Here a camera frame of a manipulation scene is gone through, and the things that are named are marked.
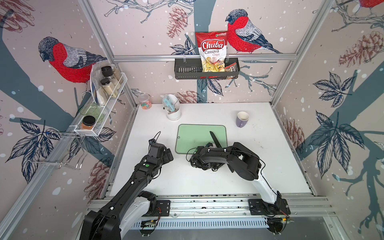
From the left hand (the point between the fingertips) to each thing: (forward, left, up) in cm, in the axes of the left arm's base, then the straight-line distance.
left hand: (166, 150), depth 86 cm
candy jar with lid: (+44, +23, -5) cm, 50 cm away
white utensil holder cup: (+31, -2, -4) cm, 32 cm away
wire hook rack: (-13, +35, +28) cm, 47 cm away
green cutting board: (+14, -13, -8) cm, 21 cm away
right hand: (-3, -35, -6) cm, 36 cm away
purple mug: (+24, -49, 0) cm, 54 cm away
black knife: (+11, -30, -6) cm, 33 cm away
